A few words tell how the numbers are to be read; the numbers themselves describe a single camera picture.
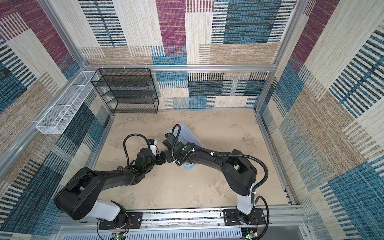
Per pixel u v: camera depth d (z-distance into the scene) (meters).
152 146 0.81
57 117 0.71
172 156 0.64
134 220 0.73
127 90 1.09
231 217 0.73
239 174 0.47
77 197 0.44
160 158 0.74
